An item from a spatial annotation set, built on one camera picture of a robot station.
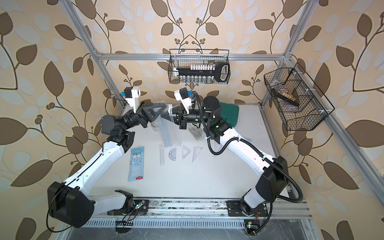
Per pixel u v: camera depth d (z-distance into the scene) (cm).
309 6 71
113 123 48
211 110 49
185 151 94
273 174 41
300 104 75
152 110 56
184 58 91
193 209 75
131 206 72
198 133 104
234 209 73
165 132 62
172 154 94
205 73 83
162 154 94
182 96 51
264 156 43
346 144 52
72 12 74
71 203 39
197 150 96
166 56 89
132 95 50
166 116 56
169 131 62
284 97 74
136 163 89
